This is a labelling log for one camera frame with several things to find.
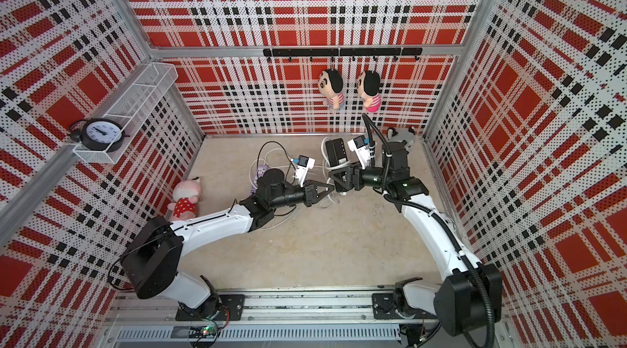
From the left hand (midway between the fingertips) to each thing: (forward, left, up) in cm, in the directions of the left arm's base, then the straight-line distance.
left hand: (336, 187), depth 75 cm
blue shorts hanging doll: (+39, +2, +11) cm, 41 cm away
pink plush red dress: (+9, +59, -18) cm, 63 cm away
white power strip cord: (+30, +32, -23) cm, 49 cm away
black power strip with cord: (+4, 0, +12) cm, 13 cm away
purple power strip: (+21, +32, -21) cm, 44 cm away
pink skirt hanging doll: (+40, -13, +8) cm, 43 cm away
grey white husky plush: (+26, -29, -3) cm, 39 cm away
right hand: (+2, 0, +5) cm, 5 cm away
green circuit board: (-35, +38, -22) cm, 56 cm away
